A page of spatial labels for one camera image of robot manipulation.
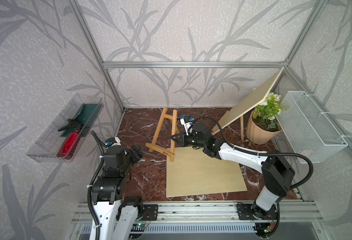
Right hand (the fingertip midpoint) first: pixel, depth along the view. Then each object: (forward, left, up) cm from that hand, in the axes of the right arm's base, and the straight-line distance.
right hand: (171, 136), depth 77 cm
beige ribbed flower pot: (+7, -51, -6) cm, 52 cm away
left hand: (-8, +16, +3) cm, 18 cm away
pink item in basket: (-10, -66, -1) cm, 67 cm away
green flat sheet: (0, +38, +14) cm, 40 cm away
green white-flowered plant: (+14, -54, +5) cm, 56 cm away
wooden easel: (+13, -44, -11) cm, 47 cm away
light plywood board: (-11, -12, -23) cm, 28 cm away
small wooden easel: (-7, 0, -4) cm, 9 cm away
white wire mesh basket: (-5, -61, +11) cm, 63 cm away
